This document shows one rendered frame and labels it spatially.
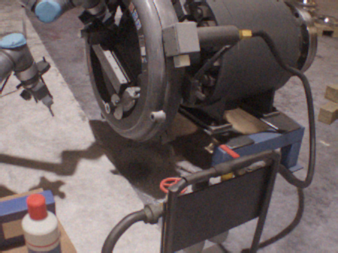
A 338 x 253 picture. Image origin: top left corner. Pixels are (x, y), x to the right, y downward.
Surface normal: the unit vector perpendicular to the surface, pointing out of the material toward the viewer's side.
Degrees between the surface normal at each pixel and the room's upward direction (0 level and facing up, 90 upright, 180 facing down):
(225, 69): 95
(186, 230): 90
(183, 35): 67
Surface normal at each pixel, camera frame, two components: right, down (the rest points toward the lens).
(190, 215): 0.52, 0.40
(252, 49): 0.51, 0.20
